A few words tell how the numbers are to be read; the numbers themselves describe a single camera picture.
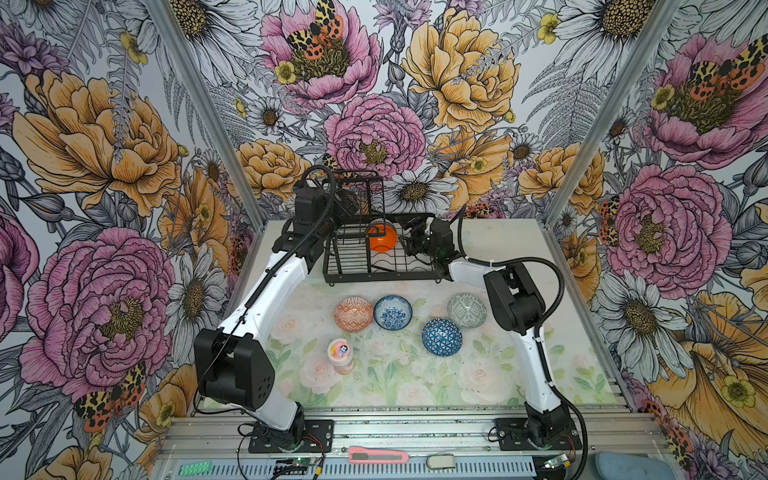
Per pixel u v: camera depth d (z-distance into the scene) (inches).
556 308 22.4
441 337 35.4
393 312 37.6
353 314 37.1
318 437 28.9
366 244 34.8
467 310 37.9
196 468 27.1
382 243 42.9
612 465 26.9
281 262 21.0
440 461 27.6
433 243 34.3
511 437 29.1
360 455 28.2
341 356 30.4
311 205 23.1
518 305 24.3
